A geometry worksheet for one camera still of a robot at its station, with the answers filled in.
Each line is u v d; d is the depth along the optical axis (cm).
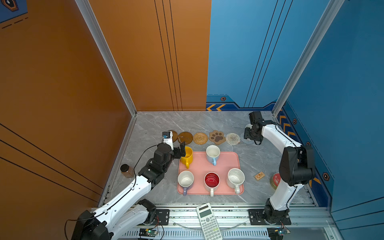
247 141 102
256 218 72
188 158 85
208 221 72
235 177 85
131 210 59
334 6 69
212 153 94
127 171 81
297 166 48
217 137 105
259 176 86
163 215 74
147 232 71
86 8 70
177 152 70
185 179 84
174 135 107
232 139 103
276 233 70
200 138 105
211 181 83
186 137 106
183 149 71
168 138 67
